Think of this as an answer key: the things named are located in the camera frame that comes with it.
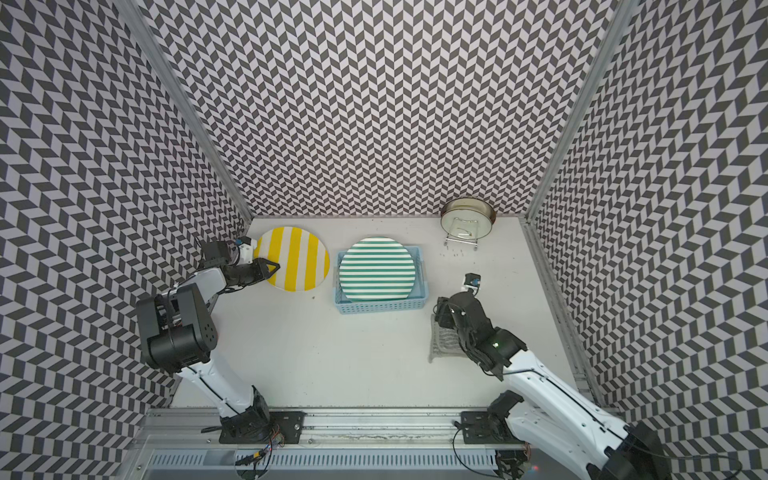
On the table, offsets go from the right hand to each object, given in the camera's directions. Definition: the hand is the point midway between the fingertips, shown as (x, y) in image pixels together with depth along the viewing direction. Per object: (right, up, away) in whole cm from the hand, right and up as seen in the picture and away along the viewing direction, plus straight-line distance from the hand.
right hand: (448, 307), depth 81 cm
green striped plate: (-21, +9, +16) cm, 28 cm away
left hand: (-54, +9, +16) cm, 57 cm away
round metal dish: (+10, +26, +22) cm, 36 cm away
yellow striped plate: (-47, +12, +22) cm, 53 cm away
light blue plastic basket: (-9, 0, +9) cm, 13 cm away
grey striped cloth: (-1, -11, +4) cm, 12 cm away
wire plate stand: (+10, +22, +28) cm, 36 cm away
